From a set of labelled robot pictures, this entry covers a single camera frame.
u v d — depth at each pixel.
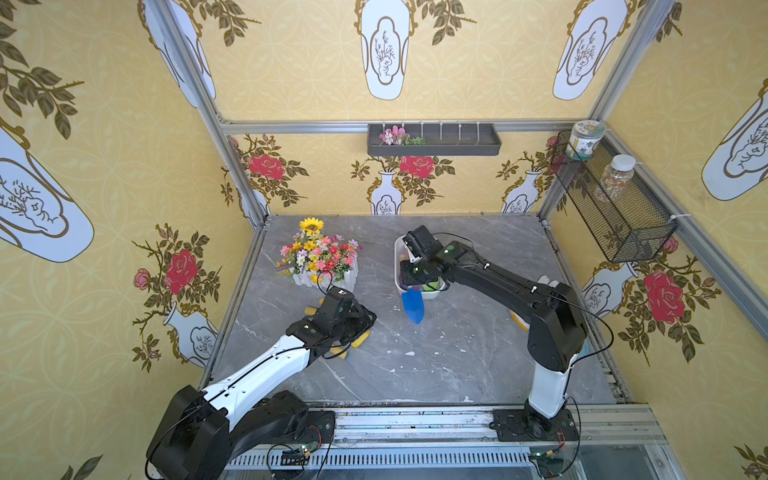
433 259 0.64
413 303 0.83
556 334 0.46
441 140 0.92
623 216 0.82
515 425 0.74
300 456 0.71
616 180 0.72
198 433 0.39
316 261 0.88
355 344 0.88
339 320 0.65
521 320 0.52
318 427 0.73
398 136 0.88
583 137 0.84
